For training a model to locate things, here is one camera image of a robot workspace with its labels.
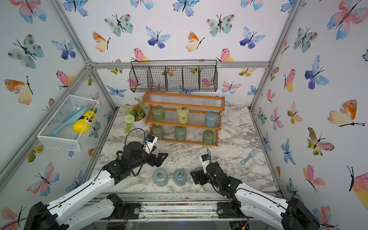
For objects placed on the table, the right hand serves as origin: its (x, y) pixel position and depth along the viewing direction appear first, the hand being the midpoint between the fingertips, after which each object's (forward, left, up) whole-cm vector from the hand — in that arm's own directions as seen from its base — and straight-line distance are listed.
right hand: (197, 170), depth 81 cm
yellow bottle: (+9, +57, +26) cm, 63 cm away
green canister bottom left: (+24, +27, +2) cm, 36 cm away
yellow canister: (+28, +10, +17) cm, 34 cm away
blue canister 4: (+1, -1, 0) cm, 1 cm away
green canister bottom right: (+21, -7, +2) cm, 23 cm away
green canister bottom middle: (+23, +12, +2) cm, 26 cm away
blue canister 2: (-6, +19, +2) cm, 20 cm away
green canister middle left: (+29, +25, +15) cm, 41 cm away
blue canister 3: (-5, +9, +2) cm, 11 cm away
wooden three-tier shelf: (+29, +1, +23) cm, 37 cm away
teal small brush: (+14, -35, -6) cm, 38 cm away
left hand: (+6, +19, +10) cm, 23 cm away
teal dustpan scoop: (+20, +66, +23) cm, 73 cm away
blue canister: (+26, -7, +15) cm, 31 cm away
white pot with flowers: (+31, +43, +6) cm, 53 cm away
